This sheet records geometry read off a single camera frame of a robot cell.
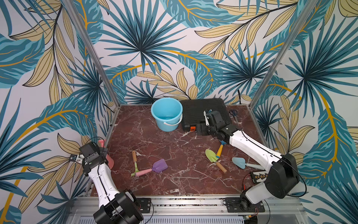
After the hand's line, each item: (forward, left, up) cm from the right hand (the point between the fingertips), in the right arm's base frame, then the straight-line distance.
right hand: (203, 126), depth 85 cm
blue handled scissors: (+25, -31, -16) cm, 43 cm away
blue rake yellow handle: (-12, -10, -16) cm, 22 cm away
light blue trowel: (-17, -23, -16) cm, 33 cm away
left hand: (-16, +59, -5) cm, 62 cm away
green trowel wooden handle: (-13, -7, -17) cm, 22 cm away
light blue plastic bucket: (+28, +23, -19) cm, 41 cm away
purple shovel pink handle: (-17, +28, -18) cm, 37 cm away
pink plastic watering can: (-6, +63, -7) cm, 64 cm away
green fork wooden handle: (-13, +43, -16) cm, 48 cm away
